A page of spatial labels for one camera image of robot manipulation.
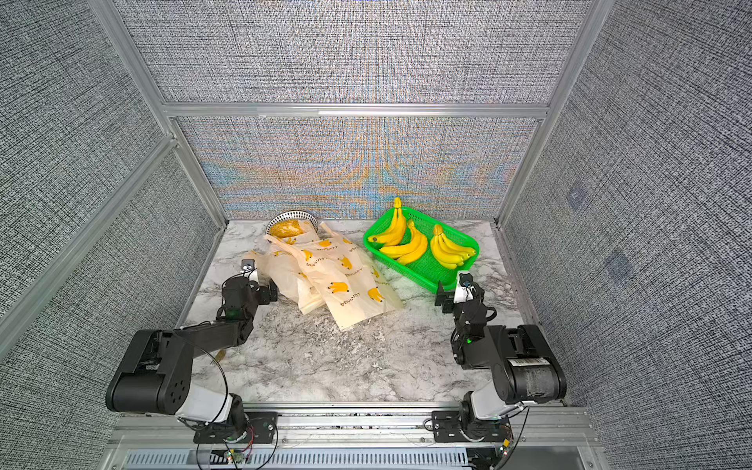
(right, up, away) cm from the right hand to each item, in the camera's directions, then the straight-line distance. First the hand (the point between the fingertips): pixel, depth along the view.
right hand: (458, 273), depth 89 cm
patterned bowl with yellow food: (-58, +17, +21) cm, 64 cm away
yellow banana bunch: (-17, +13, +19) cm, 29 cm away
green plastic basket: (-5, +7, +19) cm, 21 cm away
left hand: (-61, -1, +4) cm, 61 cm away
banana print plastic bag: (-33, -1, -4) cm, 33 cm away
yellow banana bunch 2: (-13, +6, +15) cm, 21 cm away
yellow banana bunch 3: (0, +6, +12) cm, 14 cm away
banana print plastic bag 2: (-52, +2, -3) cm, 52 cm away
